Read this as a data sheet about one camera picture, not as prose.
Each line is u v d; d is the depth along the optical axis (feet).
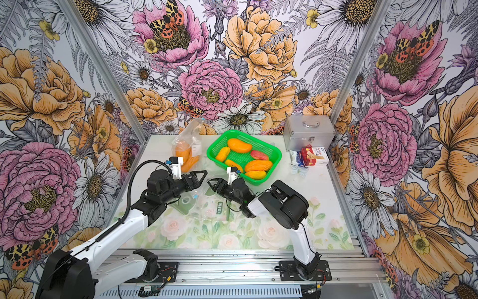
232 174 2.86
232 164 3.43
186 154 3.33
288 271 2.40
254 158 3.59
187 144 3.01
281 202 1.95
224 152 3.58
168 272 2.41
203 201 3.08
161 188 2.03
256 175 3.20
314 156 3.55
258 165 3.29
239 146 3.67
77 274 1.28
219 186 2.69
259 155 3.56
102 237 1.53
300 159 3.63
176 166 2.39
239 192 2.45
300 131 3.58
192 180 2.33
